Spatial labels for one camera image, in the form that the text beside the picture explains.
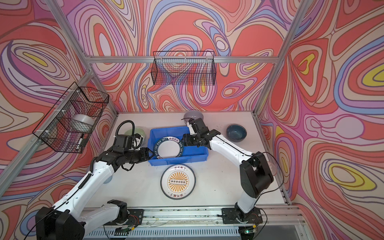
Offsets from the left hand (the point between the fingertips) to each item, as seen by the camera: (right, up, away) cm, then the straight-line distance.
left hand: (153, 153), depth 80 cm
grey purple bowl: (+21, +24, +33) cm, 46 cm away
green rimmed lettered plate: (+5, +1, +19) cm, 20 cm away
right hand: (+19, +4, +6) cm, 20 cm away
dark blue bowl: (+52, +10, +25) cm, 59 cm away
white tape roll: (-32, +17, -9) cm, 37 cm away
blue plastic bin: (+19, -3, +16) cm, 25 cm away
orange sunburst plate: (+13, -17, +4) cm, 22 cm away
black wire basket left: (-37, +16, -10) cm, 42 cm away
